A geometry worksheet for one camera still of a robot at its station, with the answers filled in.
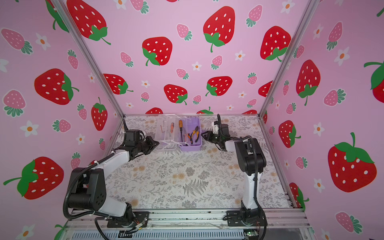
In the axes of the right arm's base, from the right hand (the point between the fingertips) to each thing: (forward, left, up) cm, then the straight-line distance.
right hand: (202, 135), depth 101 cm
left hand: (-13, +25, +6) cm, 28 cm away
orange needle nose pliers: (0, +9, -3) cm, 10 cm away
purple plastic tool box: (-4, +17, +6) cm, 19 cm away
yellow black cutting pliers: (+8, +5, -5) cm, 10 cm away
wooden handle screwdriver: (+4, +16, +2) cm, 16 cm away
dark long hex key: (-2, +27, +5) cm, 28 cm away
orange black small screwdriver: (+3, +21, +2) cm, 22 cm away
